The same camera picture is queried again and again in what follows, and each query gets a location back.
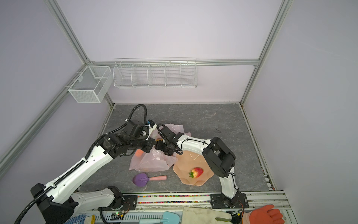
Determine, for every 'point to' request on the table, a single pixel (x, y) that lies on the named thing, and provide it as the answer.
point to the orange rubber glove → (264, 214)
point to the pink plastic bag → (153, 160)
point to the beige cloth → (198, 215)
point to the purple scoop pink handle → (141, 179)
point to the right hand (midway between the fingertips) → (156, 152)
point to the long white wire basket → (158, 72)
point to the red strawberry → (196, 172)
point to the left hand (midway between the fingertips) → (154, 144)
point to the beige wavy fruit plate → (188, 160)
